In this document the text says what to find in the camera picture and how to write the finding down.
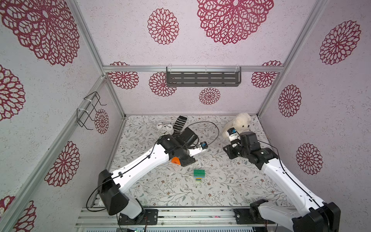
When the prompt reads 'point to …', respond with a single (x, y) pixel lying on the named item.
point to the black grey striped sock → (178, 124)
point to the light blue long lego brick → (198, 179)
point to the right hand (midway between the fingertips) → (225, 146)
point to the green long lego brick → (199, 173)
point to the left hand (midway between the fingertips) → (188, 157)
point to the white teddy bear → (241, 122)
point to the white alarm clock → (164, 129)
